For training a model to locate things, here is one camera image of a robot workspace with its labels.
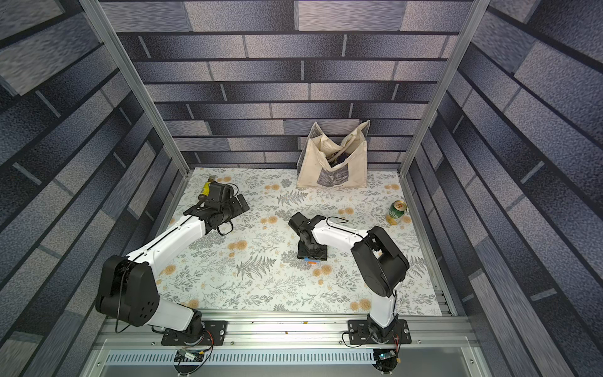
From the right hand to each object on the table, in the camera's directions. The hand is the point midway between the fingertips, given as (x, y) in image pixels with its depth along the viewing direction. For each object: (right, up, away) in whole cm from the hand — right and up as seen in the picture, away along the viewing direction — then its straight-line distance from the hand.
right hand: (309, 258), depth 91 cm
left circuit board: (-39, -25, -20) cm, 51 cm away
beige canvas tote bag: (+5, +39, +2) cm, 39 cm away
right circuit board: (+24, -26, -20) cm, 41 cm away
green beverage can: (+36, +19, +1) cm, 41 cm away
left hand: (-27, +22, -2) cm, 35 cm away
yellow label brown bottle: (-49, +28, +18) cm, 59 cm away
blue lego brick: (-1, 0, -4) cm, 4 cm away
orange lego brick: (+1, -1, -2) cm, 3 cm away
